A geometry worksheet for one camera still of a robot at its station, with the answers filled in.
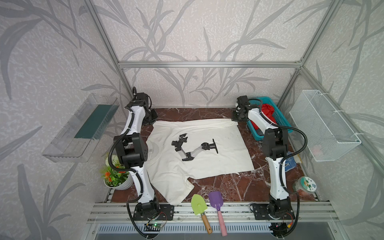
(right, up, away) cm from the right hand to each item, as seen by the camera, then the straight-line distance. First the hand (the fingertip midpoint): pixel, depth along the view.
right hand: (235, 113), depth 106 cm
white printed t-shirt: (-42, -37, -19) cm, 59 cm away
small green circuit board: (-48, -57, -34) cm, 82 cm away
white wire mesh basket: (+31, -11, -40) cm, 52 cm away
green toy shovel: (-25, -49, -31) cm, 63 cm away
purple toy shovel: (-16, -46, -29) cm, 57 cm away
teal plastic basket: (+8, +6, -20) cm, 22 cm away
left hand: (-53, -1, -11) cm, 54 cm away
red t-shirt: (+24, +2, +3) cm, 24 cm away
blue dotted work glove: (+31, -31, -15) cm, 46 cm away
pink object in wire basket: (+33, -20, -33) cm, 51 cm away
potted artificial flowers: (-64, -34, -35) cm, 80 cm away
